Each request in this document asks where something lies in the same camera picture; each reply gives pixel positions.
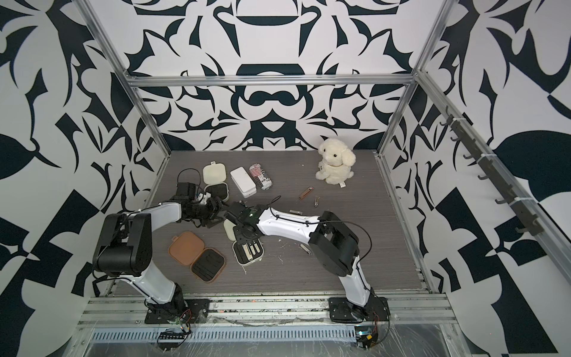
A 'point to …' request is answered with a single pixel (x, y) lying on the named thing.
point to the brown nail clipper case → (206, 264)
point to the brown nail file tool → (309, 190)
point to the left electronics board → (168, 340)
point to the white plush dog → (335, 163)
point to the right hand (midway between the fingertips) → (242, 233)
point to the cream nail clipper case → (239, 253)
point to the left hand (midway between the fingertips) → (226, 208)
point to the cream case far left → (215, 175)
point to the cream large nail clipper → (247, 249)
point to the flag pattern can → (258, 172)
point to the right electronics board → (365, 337)
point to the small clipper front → (257, 248)
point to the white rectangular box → (244, 181)
